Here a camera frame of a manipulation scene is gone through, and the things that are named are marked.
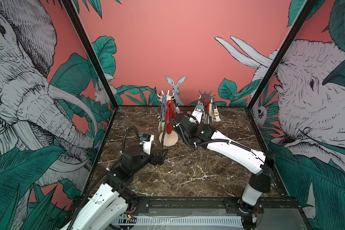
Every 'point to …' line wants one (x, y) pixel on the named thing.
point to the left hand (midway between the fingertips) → (161, 146)
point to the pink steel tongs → (177, 108)
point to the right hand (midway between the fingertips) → (189, 116)
